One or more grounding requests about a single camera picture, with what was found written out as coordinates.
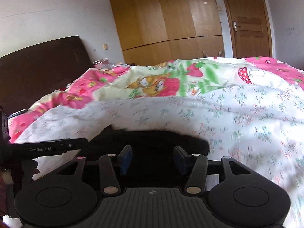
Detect wooden wardrobe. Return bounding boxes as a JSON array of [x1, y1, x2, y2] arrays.
[[110, 0, 224, 66]]

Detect dark wooden headboard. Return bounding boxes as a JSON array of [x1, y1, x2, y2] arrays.
[[1, 36, 92, 115]]

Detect brown wooden door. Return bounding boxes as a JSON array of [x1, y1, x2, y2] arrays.
[[224, 0, 273, 58]]

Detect silver door handle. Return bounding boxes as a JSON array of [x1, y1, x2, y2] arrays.
[[233, 21, 242, 32]]

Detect floral pink white quilt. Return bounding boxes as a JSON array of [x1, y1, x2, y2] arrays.
[[9, 57, 303, 227]]

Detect clutter on nightstand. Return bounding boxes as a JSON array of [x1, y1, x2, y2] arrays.
[[92, 58, 129, 70]]

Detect black pants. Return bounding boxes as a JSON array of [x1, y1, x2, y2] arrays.
[[81, 126, 210, 188]]

